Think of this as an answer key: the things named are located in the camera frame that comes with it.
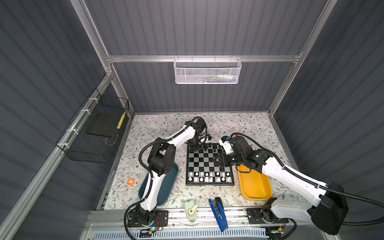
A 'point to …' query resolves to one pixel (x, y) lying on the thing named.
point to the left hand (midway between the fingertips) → (194, 148)
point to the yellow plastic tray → (254, 185)
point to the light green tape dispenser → (190, 208)
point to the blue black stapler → (219, 213)
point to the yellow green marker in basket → (121, 121)
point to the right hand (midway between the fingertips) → (217, 160)
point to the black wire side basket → (89, 136)
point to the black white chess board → (202, 169)
